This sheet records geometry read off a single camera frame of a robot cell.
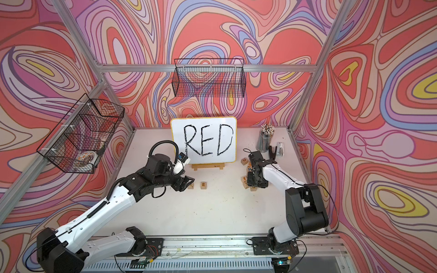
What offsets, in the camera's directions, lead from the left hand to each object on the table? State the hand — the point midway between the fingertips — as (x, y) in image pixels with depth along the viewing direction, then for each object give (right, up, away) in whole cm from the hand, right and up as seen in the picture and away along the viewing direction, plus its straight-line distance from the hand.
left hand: (190, 176), depth 75 cm
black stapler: (+45, +8, +27) cm, 53 cm away
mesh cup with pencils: (+39, +22, +18) cm, 48 cm away
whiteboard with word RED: (+6, +17, +15) cm, 23 cm away
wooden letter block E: (+4, -8, +15) cm, 18 cm away
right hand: (+32, -9, +13) cm, 36 cm away
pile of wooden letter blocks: (+27, -5, +17) cm, 32 cm away
